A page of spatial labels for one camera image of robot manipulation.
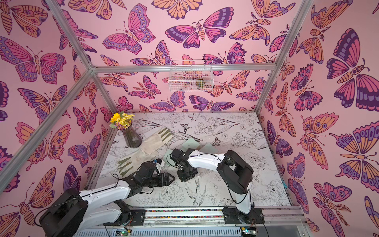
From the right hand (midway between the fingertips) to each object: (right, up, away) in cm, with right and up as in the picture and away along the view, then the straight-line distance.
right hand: (185, 178), depth 86 cm
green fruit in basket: (+9, +58, +6) cm, 59 cm away
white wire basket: (+3, +63, +9) cm, 64 cm away
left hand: (-7, +1, -2) cm, 7 cm away
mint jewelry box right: (+15, +16, +12) cm, 25 cm away
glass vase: (-34, +22, +8) cm, 42 cm away
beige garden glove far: (-25, +17, +14) cm, 33 cm away
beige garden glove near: (-35, +6, +6) cm, 36 cm away
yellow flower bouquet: (-36, +33, -3) cm, 49 cm away
